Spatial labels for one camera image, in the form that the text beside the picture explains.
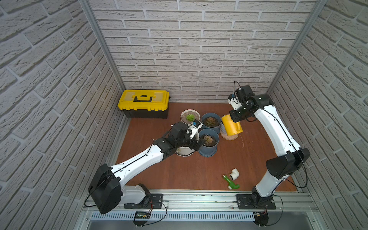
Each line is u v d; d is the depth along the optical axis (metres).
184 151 0.87
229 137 0.98
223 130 0.92
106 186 0.40
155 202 0.74
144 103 0.97
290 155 0.44
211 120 0.97
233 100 0.69
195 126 0.65
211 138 0.89
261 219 0.68
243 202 0.74
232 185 0.78
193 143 0.67
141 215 0.72
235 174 0.81
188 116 0.95
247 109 0.55
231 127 0.80
